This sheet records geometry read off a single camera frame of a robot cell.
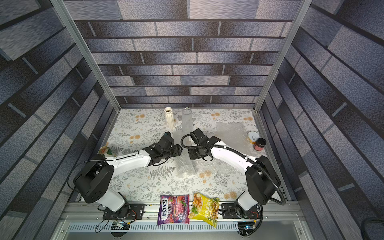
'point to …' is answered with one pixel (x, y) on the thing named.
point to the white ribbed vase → (169, 118)
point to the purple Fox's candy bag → (173, 209)
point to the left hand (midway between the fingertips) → (181, 149)
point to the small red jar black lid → (260, 144)
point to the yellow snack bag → (205, 208)
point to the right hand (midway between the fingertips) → (190, 154)
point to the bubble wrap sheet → (234, 135)
